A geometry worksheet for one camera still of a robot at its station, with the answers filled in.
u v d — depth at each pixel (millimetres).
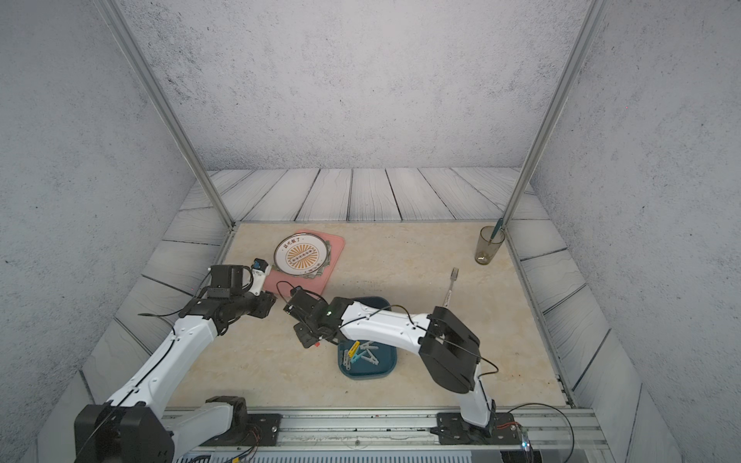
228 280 637
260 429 737
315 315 613
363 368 826
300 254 1080
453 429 730
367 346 866
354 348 849
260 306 745
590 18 711
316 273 1042
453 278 1046
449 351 461
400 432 740
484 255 1056
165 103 867
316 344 718
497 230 1011
